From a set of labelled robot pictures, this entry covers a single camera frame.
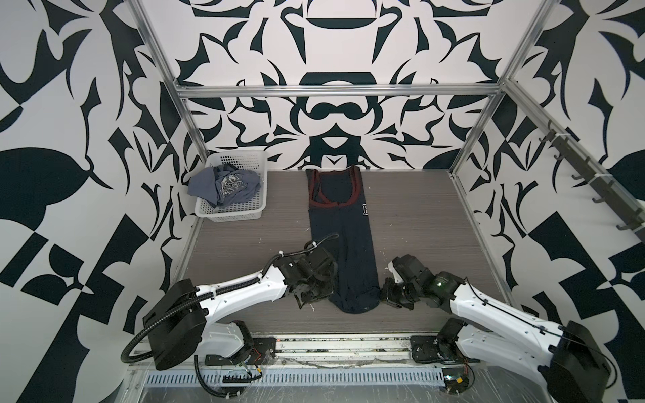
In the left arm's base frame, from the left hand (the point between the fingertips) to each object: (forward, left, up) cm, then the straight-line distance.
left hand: (334, 288), depth 79 cm
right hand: (-2, -12, -2) cm, 13 cm away
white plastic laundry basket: (+29, +29, +3) cm, 41 cm away
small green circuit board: (-24, -33, -8) cm, 42 cm away
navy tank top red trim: (+29, -4, -6) cm, 30 cm away
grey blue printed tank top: (+42, +42, +3) cm, 60 cm away
